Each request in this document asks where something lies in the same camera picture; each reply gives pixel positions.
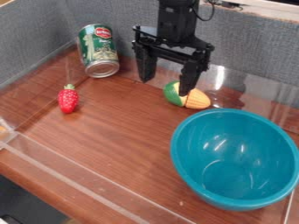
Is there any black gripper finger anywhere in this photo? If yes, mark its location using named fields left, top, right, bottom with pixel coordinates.
left=178, top=60, right=205, bottom=96
left=134, top=43, right=157, bottom=82

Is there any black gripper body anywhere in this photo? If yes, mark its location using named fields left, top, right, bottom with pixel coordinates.
left=132, top=24, right=214, bottom=65

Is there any yellow green toy corn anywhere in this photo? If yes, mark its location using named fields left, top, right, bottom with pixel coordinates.
left=162, top=81, right=210, bottom=109

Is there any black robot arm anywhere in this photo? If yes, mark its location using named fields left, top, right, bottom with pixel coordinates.
left=132, top=0, right=214, bottom=96

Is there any teal blue plastic bowl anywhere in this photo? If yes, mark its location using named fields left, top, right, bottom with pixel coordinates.
left=170, top=108, right=299, bottom=211

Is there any green Del Monte can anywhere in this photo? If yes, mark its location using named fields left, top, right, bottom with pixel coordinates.
left=77, top=24, right=118, bottom=78

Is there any red toy strawberry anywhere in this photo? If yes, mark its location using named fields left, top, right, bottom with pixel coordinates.
left=57, top=84, right=80, bottom=114

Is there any clear acrylic barrier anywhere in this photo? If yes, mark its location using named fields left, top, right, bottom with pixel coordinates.
left=0, top=117, right=194, bottom=224

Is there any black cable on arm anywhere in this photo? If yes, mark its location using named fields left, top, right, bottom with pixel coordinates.
left=190, top=0, right=216, bottom=23

